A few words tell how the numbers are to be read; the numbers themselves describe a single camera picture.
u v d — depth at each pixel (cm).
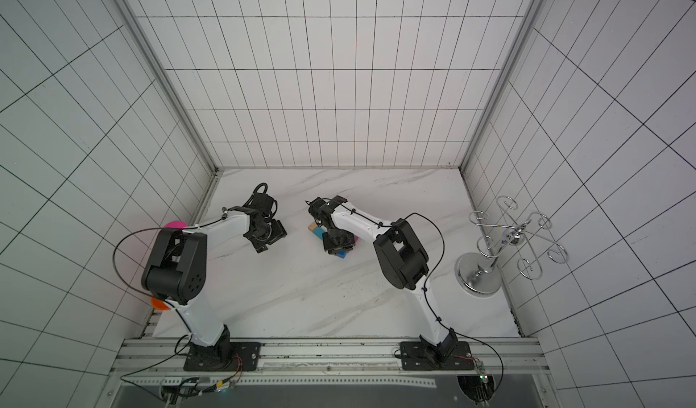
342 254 89
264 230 81
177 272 48
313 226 99
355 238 86
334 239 79
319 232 99
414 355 71
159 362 59
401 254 57
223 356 66
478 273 86
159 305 76
